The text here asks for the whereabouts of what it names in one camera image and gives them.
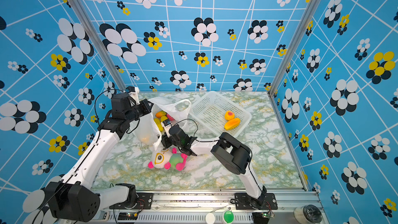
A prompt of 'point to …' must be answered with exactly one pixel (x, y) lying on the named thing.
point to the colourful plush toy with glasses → (165, 158)
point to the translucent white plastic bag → (144, 128)
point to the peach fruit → (229, 115)
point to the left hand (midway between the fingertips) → (154, 101)
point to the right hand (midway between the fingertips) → (162, 135)
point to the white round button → (210, 218)
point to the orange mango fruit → (232, 124)
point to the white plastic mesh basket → (209, 110)
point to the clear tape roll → (307, 214)
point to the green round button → (228, 216)
